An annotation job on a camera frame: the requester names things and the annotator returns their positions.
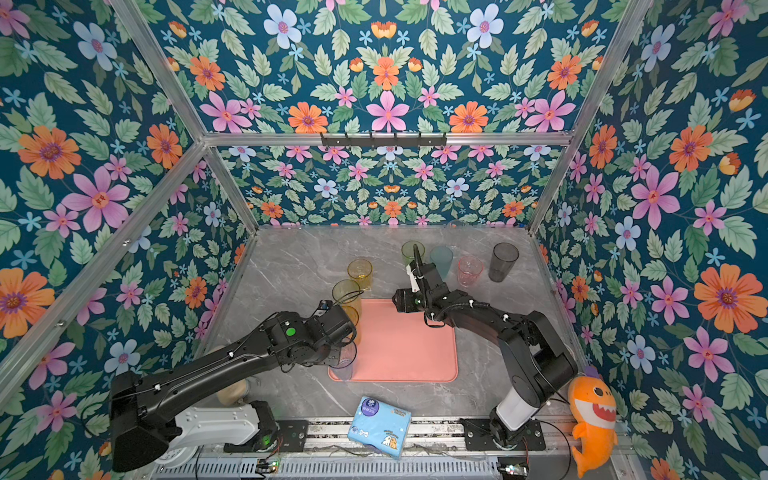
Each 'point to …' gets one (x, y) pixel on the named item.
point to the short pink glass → (469, 270)
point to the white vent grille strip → (441, 467)
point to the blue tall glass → (347, 355)
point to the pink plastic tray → (399, 346)
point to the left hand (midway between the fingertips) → (338, 352)
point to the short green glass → (407, 250)
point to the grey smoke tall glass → (504, 255)
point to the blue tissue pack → (380, 424)
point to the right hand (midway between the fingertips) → (402, 295)
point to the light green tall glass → (345, 290)
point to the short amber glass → (361, 270)
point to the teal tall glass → (442, 257)
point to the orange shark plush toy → (594, 406)
